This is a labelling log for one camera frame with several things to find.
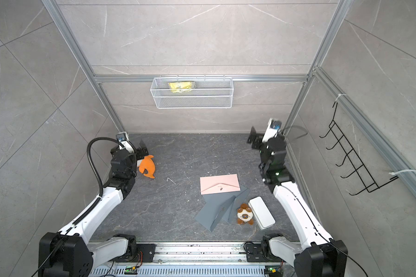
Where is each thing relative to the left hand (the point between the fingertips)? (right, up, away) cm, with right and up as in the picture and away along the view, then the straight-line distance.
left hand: (131, 135), depth 75 cm
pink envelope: (+40, -25, +15) cm, 50 cm away
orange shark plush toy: (-1, -15, +22) cm, 26 cm away
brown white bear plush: (+52, -37, +6) cm, 64 cm away
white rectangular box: (+60, -38, +5) cm, 71 cm away
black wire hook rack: (+92, -13, -13) cm, 94 cm away
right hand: (+58, +6, -7) cm, 59 cm away
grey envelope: (+51, -31, +13) cm, 61 cm away
